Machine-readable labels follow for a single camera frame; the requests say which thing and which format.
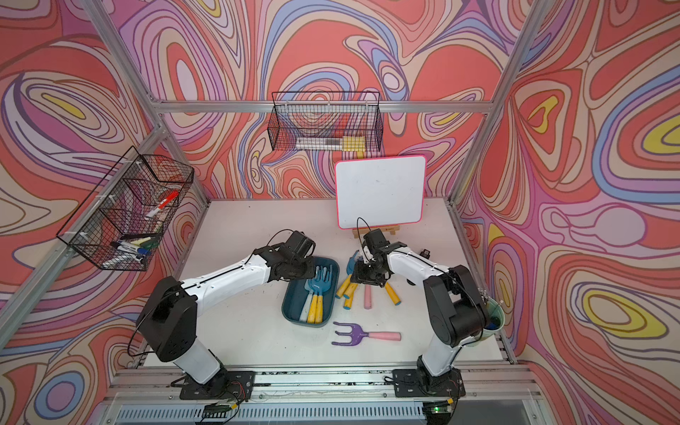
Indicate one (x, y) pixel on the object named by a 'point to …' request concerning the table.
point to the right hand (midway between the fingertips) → (360, 285)
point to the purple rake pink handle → (359, 334)
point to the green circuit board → (216, 410)
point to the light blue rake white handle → (310, 287)
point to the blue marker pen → (129, 246)
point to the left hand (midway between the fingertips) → (316, 270)
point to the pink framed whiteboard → (384, 191)
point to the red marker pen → (163, 204)
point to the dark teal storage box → (296, 295)
